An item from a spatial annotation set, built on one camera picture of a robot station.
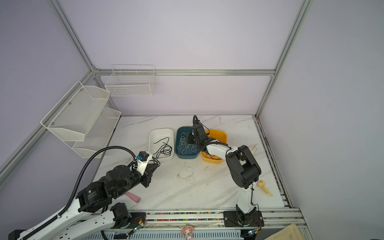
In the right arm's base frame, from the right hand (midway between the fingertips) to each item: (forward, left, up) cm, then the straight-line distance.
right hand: (186, 135), depth 95 cm
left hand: (-28, +12, +13) cm, 33 cm away
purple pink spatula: (-36, +27, -8) cm, 46 cm away
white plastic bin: (0, +19, -8) cm, 20 cm away
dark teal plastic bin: (-7, -1, -13) cm, 15 cm away
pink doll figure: (-51, -3, -8) cm, 51 cm away
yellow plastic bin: (+8, -23, -11) cm, 26 cm away
